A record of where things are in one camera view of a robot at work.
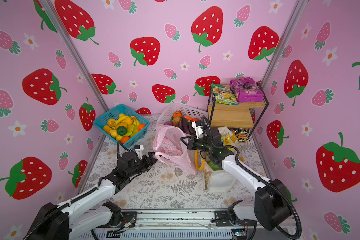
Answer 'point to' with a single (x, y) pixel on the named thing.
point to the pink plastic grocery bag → (170, 149)
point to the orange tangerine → (124, 139)
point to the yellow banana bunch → (132, 129)
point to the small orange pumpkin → (177, 113)
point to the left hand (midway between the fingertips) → (159, 156)
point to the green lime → (122, 130)
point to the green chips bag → (214, 167)
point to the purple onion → (168, 123)
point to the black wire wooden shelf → (244, 115)
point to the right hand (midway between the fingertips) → (179, 139)
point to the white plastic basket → (168, 113)
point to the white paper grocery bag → (218, 180)
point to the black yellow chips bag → (239, 134)
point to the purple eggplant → (185, 126)
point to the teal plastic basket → (123, 124)
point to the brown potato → (176, 120)
